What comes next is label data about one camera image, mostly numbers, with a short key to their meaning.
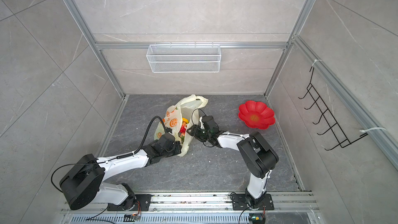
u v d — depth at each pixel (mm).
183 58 1005
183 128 903
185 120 975
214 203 747
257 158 482
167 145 674
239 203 729
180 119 858
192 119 977
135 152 568
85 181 422
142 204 733
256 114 1081
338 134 623
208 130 730
